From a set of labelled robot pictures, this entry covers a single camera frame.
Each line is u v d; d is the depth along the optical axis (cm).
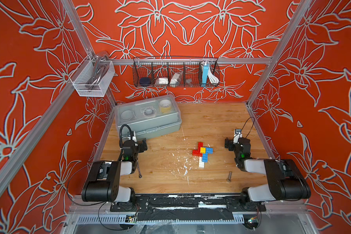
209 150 90
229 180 80
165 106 97
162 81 86
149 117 86
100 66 87
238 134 79
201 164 85
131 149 71
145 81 98
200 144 92
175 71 96
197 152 88
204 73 86
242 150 71
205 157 86
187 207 73
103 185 44
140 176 83
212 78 90
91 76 83
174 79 90
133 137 81
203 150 87
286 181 44
